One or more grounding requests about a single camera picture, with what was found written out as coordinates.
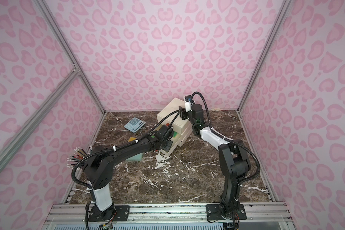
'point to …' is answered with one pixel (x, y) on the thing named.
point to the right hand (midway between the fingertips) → (185, 105)
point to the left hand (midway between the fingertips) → (168, 142)
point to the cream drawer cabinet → (184, 135)
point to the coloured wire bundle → (79, 154)
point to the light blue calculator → (134, 124)
